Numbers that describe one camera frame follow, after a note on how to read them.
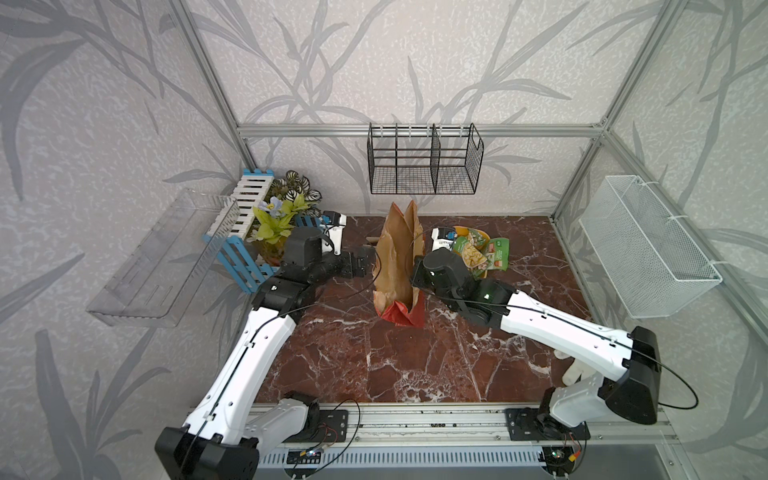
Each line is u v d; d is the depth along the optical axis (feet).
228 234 2.43
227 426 1.23
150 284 2.10
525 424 2.40
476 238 3.45
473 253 3.32
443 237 2.03
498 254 3.23
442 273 1.69
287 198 2.91
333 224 1.99
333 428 2.37
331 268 1.98
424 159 3.45
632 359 1.34
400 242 2.83
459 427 2.46
